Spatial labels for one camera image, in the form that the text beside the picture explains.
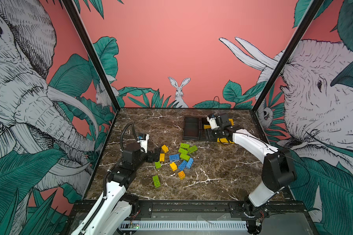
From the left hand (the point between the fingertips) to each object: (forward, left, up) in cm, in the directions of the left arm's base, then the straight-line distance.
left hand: (154, 145), depth 77 cm
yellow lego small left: (+1, -3, -16) cm, 16 cm away
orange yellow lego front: (-11, -14, -17) cm, 24 cm away
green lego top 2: (+6, -22, -18) cm, 29 cm away
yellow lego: (+7, -4, -17) cm, 19 cm away
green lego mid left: (-3, 0, -19) cm, 20 cm away
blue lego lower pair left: (-4, -15, -19) cm, 25 cm away
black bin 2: (+27, -24, -22) cm, 42 cm away
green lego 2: (+6, -15, -18) cm, 25 cm away
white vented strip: (-35, -14, -19) cm, 42 cm away
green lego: (-13, 0, -18) cm, 22 cm away
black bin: (+7, -29, 0) cm, 29 cm away
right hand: (+12, -31, -5) cm, 34 cm away
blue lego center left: (+1, -10, -18) cm, 21 cm away
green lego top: (+10, -17, -19) cm, 27 cm away
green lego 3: (+1, -17, -19) cm, 25 cm away
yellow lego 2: (-5, -10, -18) cm, 21 cm away
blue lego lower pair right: (-4, -20, -17) cm, 26 cm away
